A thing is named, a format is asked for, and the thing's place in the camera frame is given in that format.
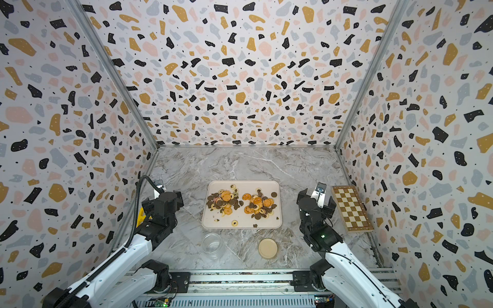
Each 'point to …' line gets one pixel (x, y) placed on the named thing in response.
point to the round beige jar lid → (268, 248)
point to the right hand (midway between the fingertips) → (318, 194)
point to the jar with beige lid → (212, 246)
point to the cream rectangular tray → (239, 219)
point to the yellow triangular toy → (141, 217)
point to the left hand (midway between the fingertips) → (165, 195)
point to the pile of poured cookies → (259, 206)
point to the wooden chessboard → (352, 210)
